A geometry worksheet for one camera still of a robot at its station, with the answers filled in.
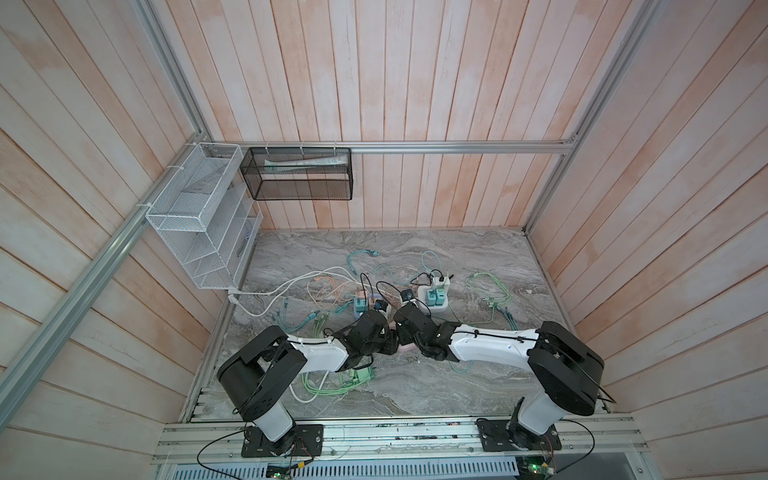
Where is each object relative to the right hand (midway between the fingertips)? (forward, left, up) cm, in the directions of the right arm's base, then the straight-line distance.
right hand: (402, 321), depth 90 cm
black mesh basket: (+46, +37, +21) cm, 63 cm away
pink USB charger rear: (+8, +13, +3) cm, 15 cm away
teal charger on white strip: (+8, -11, +2) cm, 13 cm away
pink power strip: (-9, -2, +2) cm, 10 cm away
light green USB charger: (-16, +11, -2) cm, 19 cm away
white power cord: (+11, +59, -3) cm, 60 cm away
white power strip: (+12, -7, -3) cm, 14 cm away
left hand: (-6, +2, -4) cm, 7 cm away
